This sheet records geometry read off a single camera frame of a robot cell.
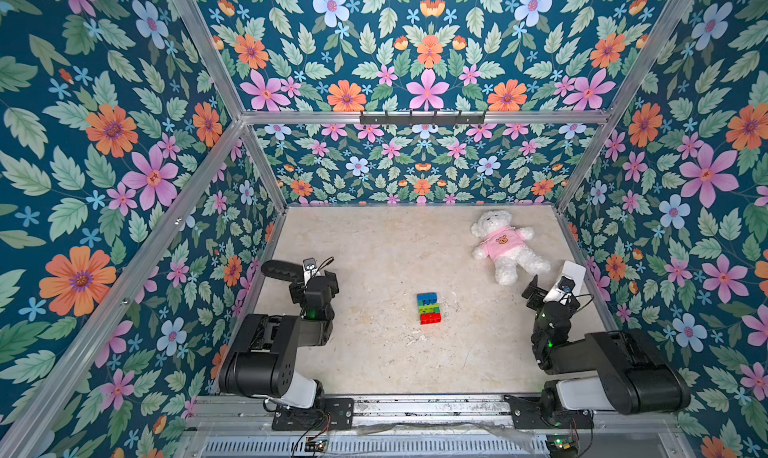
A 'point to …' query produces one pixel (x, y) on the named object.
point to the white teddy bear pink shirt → (505, 246)
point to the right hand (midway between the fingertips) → (554, 282)
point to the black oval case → (283, 270)
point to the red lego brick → (430, 318)
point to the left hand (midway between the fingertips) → (313, 274)
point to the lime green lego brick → (428, 308)
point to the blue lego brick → (427, 297)
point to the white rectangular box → (576, 272)
